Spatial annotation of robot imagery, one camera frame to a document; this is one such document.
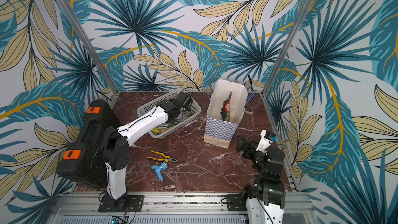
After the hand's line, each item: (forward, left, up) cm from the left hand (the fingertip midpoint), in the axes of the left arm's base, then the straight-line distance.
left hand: (178, 113), depth 88 cm
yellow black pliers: (-21, +5, -14) cm, 26 cm away
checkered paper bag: (-12, -22, 0) cm, 25 cm away
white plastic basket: (+9, -9, -10) cm, 16 cm away
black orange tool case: (-31, +34, +9) cm, 47 cm away
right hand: (-19, -34, +7) cm, 39 cm away
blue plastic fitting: (-26, +6, -13) cm, 29 cm away
